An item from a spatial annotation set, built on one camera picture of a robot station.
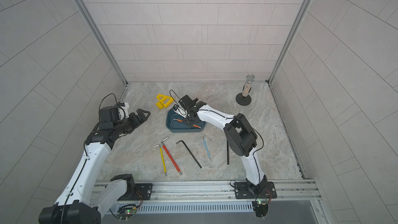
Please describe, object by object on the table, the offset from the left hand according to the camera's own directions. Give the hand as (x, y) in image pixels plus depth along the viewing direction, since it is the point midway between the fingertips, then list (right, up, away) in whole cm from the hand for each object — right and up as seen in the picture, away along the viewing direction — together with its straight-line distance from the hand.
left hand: (148, 114), depth 78 cm
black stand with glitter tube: (+56, +7, +27) cm, 62 cm away
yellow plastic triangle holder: (+1, +5, +27) cm, 28 cm away
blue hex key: (+30, -20, +7) cm, 37 cm away
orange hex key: (+14, -6, +16) cm, 22 cm away
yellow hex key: (+6, -23, +3) cm, 24 cm away
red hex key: (+10, -23, +5) cm, 25 cm away
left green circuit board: (-5, -40, -13) cm, 42 cm away
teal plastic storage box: (+10, -8, +18) cm, 22 cm away
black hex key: (+20, -21, +7) cm, 29 cm away
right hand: (+19, -4, +15) cm, 25 cm away
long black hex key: (+41, -26, +2) cm, 48 cm away
